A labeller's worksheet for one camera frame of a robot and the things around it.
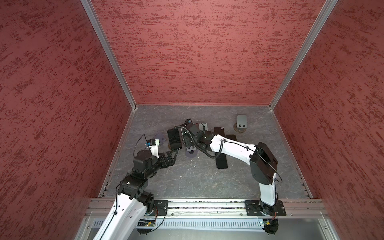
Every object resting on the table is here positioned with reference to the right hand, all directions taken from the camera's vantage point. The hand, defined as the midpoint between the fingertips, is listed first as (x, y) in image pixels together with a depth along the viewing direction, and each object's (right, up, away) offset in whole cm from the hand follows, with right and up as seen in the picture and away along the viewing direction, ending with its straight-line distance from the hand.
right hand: (187, 140), depth 87 cm
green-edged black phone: (+30, 0, +16) cm, 34 cm away
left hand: (-8, -7, -11) cm, 15 cm away
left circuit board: (-20, -39, -15) cm, 46 cm away
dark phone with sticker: (+22, +5, +19) cm, 29 cm away
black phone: (-9, 0, +5) cm, 10 cm away
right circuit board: (+42, -39, -17) cm, 60 cm away
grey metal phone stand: (+9, +9, +10) cm, 16 cm away
